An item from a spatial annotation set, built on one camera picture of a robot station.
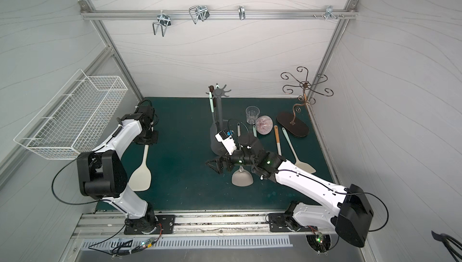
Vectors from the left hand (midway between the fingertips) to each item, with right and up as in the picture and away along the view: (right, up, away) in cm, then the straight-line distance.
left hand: (147, 141), depth 88 cm
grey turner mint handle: (+55, +4, +17) cm, 58 cm away
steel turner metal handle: (+47, -16, -7) cm, 50 cm away
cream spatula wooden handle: (+68, -1, +12) cm, 69 cm away
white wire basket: (-20, +11, -19) cm, 29 cm away
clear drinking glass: (+54, +15, +21) cm, 60 cm away
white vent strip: (+4, -38, -18) cm, 42 cm away
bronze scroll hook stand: (+82, +9, +19) cm, 85 cm away
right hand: (+35, -3, -18) cm, 39 cm away
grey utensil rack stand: (+37, +9, -4) cm, 38 cm away
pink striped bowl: (+61, +8, +14) cm, 63 cm away
